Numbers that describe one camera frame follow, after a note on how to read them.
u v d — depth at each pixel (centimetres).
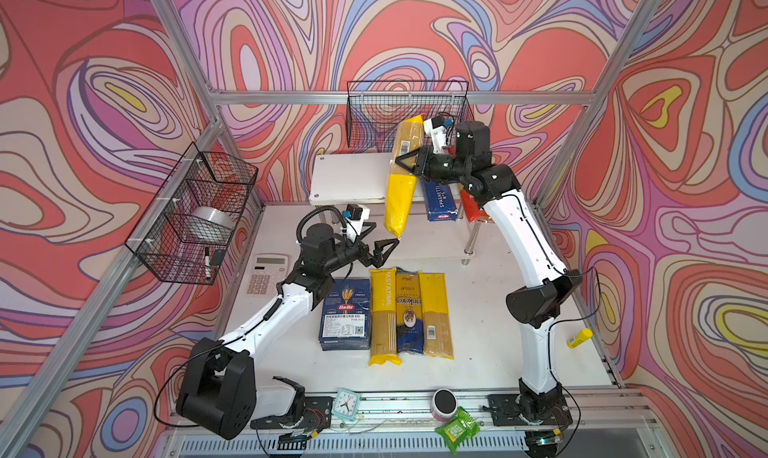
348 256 67
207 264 72
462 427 70
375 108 96
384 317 86
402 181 70
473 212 68
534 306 51
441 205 68
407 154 69
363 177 80
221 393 40
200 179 74
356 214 65
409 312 88
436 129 66
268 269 97
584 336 78
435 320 86
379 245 67
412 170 67
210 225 70
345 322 82
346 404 73
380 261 69
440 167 64
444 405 71
